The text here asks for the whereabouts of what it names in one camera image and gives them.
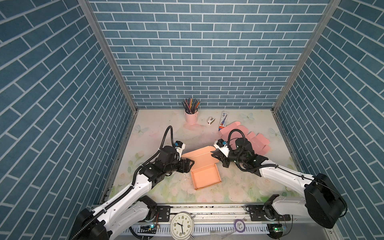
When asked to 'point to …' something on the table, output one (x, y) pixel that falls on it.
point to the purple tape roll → (235, 223)
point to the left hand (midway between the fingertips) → (189, 161)
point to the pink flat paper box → (257, 142)
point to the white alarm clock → (182, 226)
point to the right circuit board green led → (276, 230)
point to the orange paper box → (204, 171)
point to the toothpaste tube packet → (223, 121)
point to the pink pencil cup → (191, 119)
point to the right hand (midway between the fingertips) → (212, 152)
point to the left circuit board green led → (147, 229)
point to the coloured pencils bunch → (191, 106)
